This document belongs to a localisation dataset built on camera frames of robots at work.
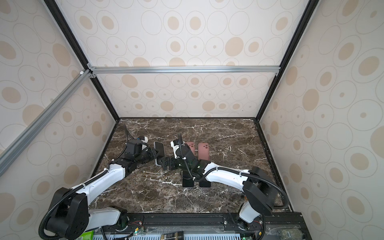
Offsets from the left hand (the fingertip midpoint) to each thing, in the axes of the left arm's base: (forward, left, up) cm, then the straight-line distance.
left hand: (164, 149), depth 84 cm
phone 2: (-12, -13, -16) cm, 24 cm away
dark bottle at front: (-40, -11, -9) cm, 42 cm away
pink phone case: (+11, -15, -14) cm, 23 cm away
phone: (+2, +3, -2) cm, 4 cm away
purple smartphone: (-16, -23, -13) cm, 31 cm away
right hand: (-7, -2, +2) cm, 8 cm away
